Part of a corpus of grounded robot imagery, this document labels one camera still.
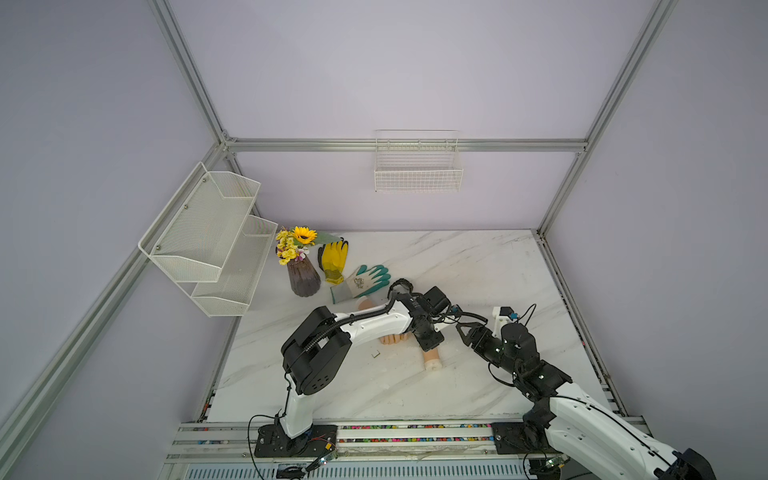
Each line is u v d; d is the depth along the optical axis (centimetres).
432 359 83
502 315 76
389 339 87
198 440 75
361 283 104
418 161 93
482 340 72
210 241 86
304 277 96
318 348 49
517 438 73
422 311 66
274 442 73
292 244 82
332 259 111
